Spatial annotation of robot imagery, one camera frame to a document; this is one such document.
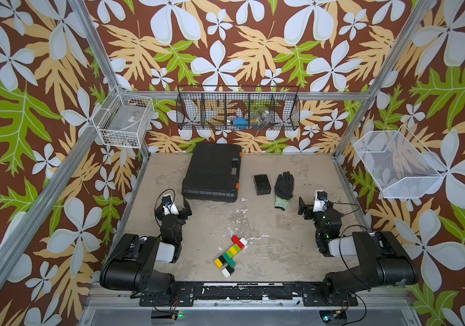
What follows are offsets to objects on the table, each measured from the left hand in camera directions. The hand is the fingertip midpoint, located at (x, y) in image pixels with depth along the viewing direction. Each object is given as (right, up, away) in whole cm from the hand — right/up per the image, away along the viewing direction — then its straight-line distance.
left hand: (173, 198), depth 88 cm
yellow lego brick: (+26, -21, -6) cm, 34 cm away
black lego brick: (+25, -27, -10) cm, 38 cm away
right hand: (+61, +1, +2) cm, 61 cm away
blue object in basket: (+30, +35, +7) cm, 47 cm away
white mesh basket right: (+92, +14, -12) cm, 93 cm away
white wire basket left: (-22, +35, -1) cm, 41 cm away
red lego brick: (+28, -18, -2) cm, 33 cm away
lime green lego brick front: (+28, -20, -6) cm, 35 cm away
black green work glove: (+53, +3, +15) cm, 55 cm away
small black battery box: (+41, +5, +13) cm, 44 cm away
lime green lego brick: (+25, -22, -6) cm, 34 cm away
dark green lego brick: (+24, -24, -8) cm, 35 cm away
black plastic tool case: (+16, +12, +14) cm, 24 cm away
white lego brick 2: (+23, -27, -11) cm, 38 cm away
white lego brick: (+31, -18, -4) cm, 36 cm away
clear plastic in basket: (+40, +39, +10) cm, 57 cm away
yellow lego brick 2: (+20, -25, -8) cm, 33 cm away
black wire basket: (+29, +43, +8) cm, 53 cm away
